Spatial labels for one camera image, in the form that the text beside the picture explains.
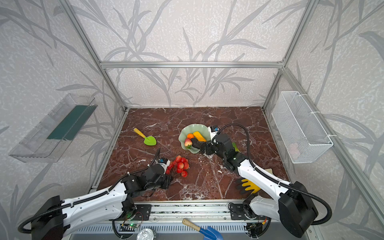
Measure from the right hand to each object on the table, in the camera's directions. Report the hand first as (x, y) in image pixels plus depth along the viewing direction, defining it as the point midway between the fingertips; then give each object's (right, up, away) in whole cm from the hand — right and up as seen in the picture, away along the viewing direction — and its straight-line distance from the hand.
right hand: (206, 135), depth 82 cm
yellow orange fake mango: (-4, -3, +17) cm, 17 cm away
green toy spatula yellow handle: (-39, -6, +20) cm, 44 cm away
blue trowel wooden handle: (+1, -44, -14) cm, 46 cm away
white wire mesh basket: (+40, +2, -21) cm, 45 cm away
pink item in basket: (+43, -7, -9) cm, 45 cm away
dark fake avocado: (-7, -7, +13) cm, 16 cm away
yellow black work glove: (+25, -28, -2) cm, 37 cm away
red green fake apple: (-11, -6, +10) cm, 16 cm away
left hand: (-17, -22, -1) cm, 28 cm away
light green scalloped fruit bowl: (-10, +2, +20) cm, 23 cm away
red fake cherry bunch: (-15, -16, -1) cm, 22 cm away
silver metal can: (-26, -41, -19) cm, 52 cm away
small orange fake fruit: (-10, -2, +17) cm, 20 cm away
